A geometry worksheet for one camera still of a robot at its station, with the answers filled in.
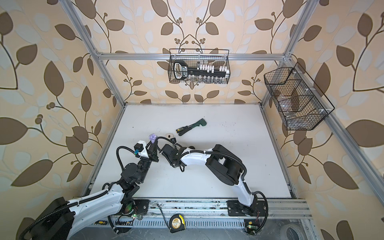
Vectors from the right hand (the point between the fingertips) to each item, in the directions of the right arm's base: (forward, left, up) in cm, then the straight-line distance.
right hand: (176, 157), depth 92 cm
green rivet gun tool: (+20, -3, +1) cm, 20 cm away
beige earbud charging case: (+15, +5, +2) cm, 16 cm away
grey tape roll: (-39, -56, 0) cm, 68 cm away
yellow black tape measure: (-34, -3, +3) cm, 34 cm away
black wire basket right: (+10, -66, +34) cm, 75 cm away
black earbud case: (+7, -10, -1) cm, 12 cm away
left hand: (0, +8, +21) cm, 23 cm away
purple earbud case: (+1, +10, +21) cm, 24 cm away
